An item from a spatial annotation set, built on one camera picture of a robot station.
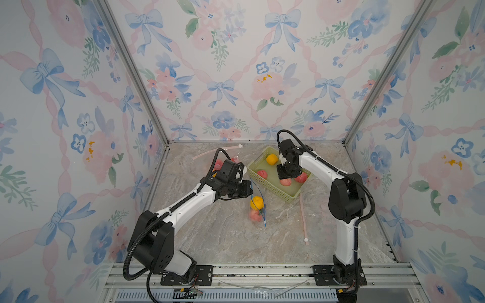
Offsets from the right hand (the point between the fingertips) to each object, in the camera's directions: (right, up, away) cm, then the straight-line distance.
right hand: (284, 175), depth 96 cm
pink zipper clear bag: (-29, +9, -22) cm, 38 cm away
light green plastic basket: (-10, +3, +11) cm, 15 cm away
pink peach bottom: (0, -3, -4) cm, 5 cm away
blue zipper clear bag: (-15, -15, -13) cm, 25 cm away
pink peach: (-11, +1, +1) cm, 11 cm away
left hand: (-16, -6, -15) cm, 22 cm away
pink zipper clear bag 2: (+14, -24, -10) cm, 30 cm away
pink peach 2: (+9, -2, +1) cm, 10 cm away
